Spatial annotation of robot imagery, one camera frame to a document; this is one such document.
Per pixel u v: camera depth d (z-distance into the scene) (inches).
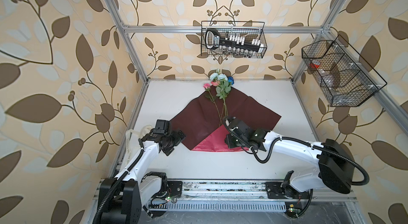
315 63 34.3
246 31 35.9
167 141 27.9
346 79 28.7
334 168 16.4
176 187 29.9
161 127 26.8
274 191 28.5
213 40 34.0
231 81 44.8
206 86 44.0
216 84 45.4
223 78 43.9
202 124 38.8
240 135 24.9
